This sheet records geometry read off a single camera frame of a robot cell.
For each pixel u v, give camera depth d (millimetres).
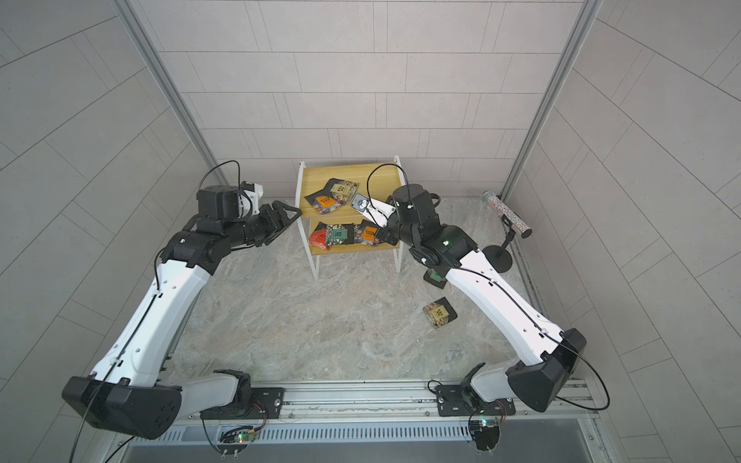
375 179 796
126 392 358
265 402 706
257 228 588
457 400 712
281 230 608
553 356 379
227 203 524
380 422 694
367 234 866
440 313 866
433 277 937
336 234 851
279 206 623
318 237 850
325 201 725
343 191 754
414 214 518
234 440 653
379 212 559
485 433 678
